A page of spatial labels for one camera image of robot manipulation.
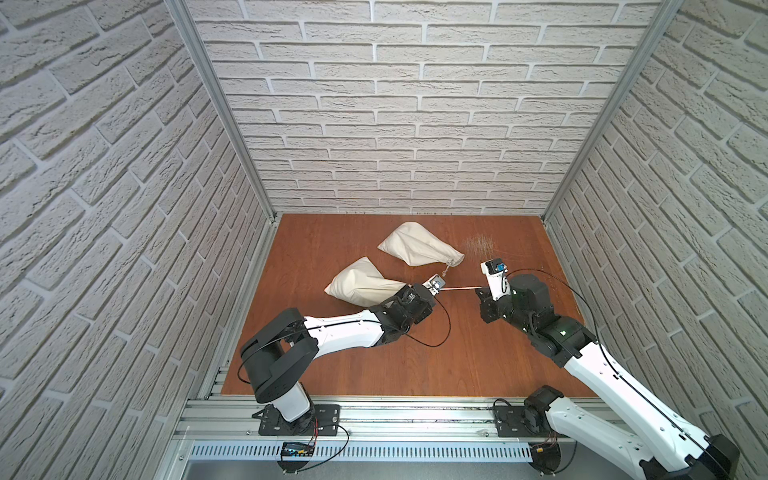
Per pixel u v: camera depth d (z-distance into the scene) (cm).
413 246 100
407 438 74
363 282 92
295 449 72
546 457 70
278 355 45
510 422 73
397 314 65
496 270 64
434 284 73
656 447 41
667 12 69
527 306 56
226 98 87
